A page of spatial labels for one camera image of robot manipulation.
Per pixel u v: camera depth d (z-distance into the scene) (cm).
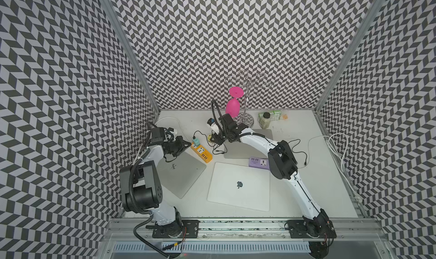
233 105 88
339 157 99
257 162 91
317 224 63
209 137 94
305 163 93
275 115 108
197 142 94
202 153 94
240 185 85
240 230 75
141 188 45
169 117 121
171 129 87
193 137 94
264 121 104
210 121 89
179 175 89
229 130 78
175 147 79
